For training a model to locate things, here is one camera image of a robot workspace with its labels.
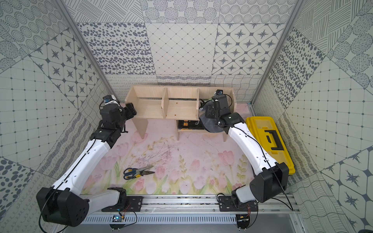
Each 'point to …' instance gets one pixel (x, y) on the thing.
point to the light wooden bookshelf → (179, 103)
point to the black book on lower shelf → (190, 124)
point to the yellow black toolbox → (266, 130)
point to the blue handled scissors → (130, 173)
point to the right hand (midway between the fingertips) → (213, 110)
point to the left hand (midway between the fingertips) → (124, 103)
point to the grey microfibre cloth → (211, 125)
